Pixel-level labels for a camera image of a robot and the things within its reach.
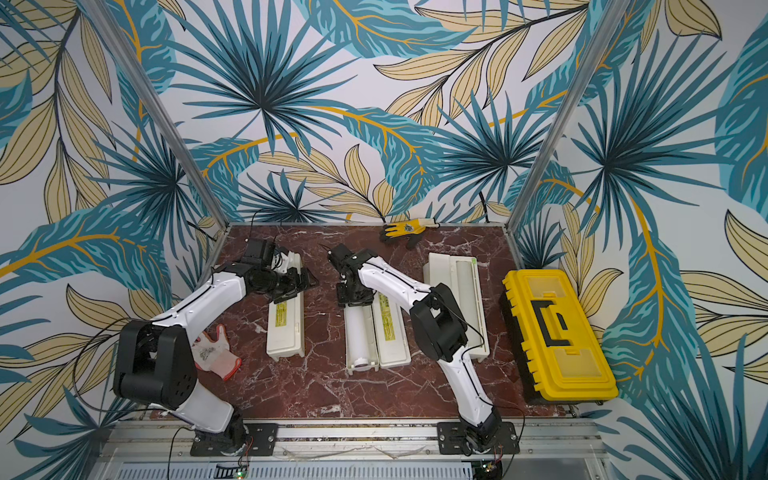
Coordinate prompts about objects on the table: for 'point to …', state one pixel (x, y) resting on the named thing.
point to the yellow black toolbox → (556, 357)
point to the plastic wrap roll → (358, 330)
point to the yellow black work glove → (408, 230)
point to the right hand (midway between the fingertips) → (349, 303)
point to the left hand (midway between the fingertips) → (307, 290)
